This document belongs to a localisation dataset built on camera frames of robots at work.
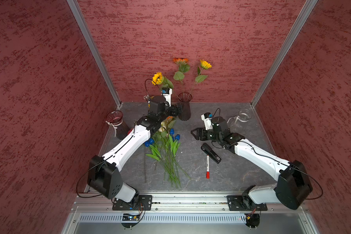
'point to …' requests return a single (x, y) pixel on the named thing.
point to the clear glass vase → (236, 122)
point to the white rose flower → (164, 124)
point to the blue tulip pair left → (149, 142)
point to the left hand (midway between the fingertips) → (176, 105)
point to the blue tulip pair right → (172, 132)
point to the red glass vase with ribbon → (115, 118)
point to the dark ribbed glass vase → (184, 108)
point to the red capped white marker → (207, 172)
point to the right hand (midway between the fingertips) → (194, 134)
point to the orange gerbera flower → (184, 68)
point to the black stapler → (209, 151)
